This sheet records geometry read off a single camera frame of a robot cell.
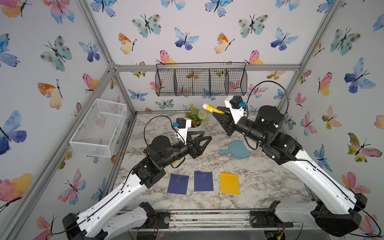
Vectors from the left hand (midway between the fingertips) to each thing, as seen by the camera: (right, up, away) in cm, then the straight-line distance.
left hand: (207, 136), depth 58 cm
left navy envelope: (-15, -29, +28) cm, 43 cm away
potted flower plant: (-4, +10, +39) cm, 41 cm away
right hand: (+4, +10, -2) cm, 11 cm away
